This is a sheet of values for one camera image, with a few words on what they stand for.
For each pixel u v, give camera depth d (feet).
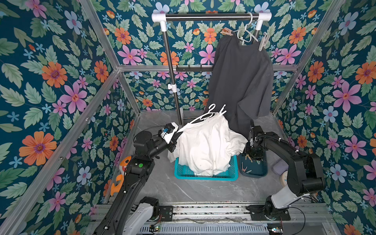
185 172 2.91
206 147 2.59
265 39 1.74
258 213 2.42
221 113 2.57
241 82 2.27
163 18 1.76
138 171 1.62
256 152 2.51
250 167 3.01
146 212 1.91
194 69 3.05
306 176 1.49
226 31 2.17
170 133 1.83
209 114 2.39
